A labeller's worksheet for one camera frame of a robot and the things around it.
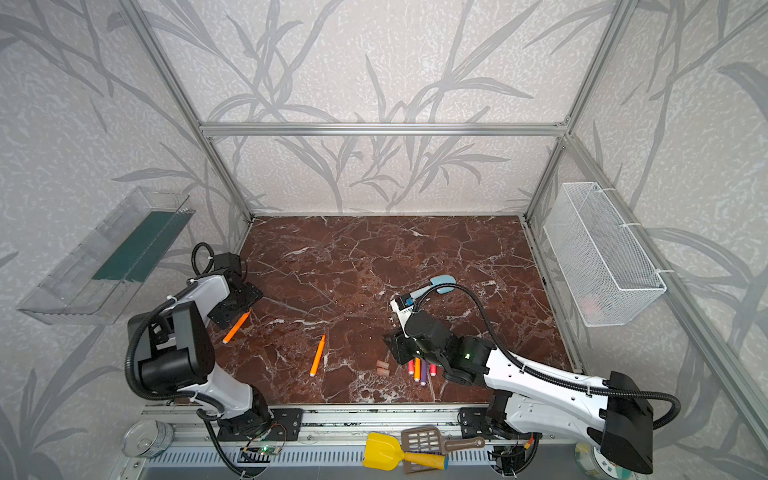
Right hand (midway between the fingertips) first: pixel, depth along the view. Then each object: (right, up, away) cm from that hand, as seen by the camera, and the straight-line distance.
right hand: (387, 326), depth 74 cm
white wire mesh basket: (+46, +15, -13) cm, 50 cm away
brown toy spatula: (+10, -27, -2) cm, 29 cm away
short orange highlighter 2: (-20, -11, +10) cm, 25 cm away
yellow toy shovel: (-1, -29, -4) cm, 29 cm away
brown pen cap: (-2, -15, +8) cm, 17 cm away
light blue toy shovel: (+15, +8, +25) cm, 30 cm away
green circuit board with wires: (-32, -31, -2) cm, 45 cm away
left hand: (-45, +4, +18) cm, 48 cm away
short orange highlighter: (-46, -5, +15) cm, 49 cm away
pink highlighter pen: (+12, -14, +7) cm, 20 cm away
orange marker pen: (+8, -14, +8) cm, 18 cm away
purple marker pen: (+10, -15, +8) cm, 20 cm away
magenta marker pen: (+6, -14, +8) cm, 17 cm away
